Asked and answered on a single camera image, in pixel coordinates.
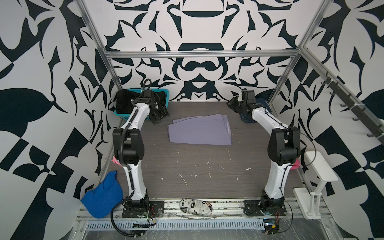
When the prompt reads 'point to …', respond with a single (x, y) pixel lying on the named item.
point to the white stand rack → (309, 202)
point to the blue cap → (106, 199)
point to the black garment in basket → (124, 97)
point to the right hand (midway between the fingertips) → (228, 100)
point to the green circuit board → (271, 226)
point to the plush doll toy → (297, 165)
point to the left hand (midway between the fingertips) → (166, 114)
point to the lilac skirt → (211, 129)
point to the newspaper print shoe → (196, 206)
